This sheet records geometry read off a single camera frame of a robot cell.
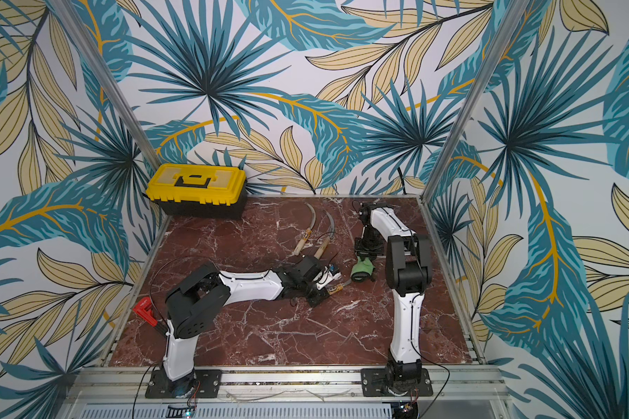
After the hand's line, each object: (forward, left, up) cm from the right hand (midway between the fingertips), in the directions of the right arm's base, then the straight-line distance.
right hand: (366, 260), depth 98 cm
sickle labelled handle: (+11, +22, +1) cm, 25 cm away
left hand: (-13, +16, -1) cm, 21 cm away
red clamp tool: (-17, +76, 0) cm, 77 cm away
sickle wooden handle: (-11, +13, +1) cm, 17 cm away
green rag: (-5, +2, +5) cm, 7 cm away
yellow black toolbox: (+23, +61, +16) cm, 67 cm away
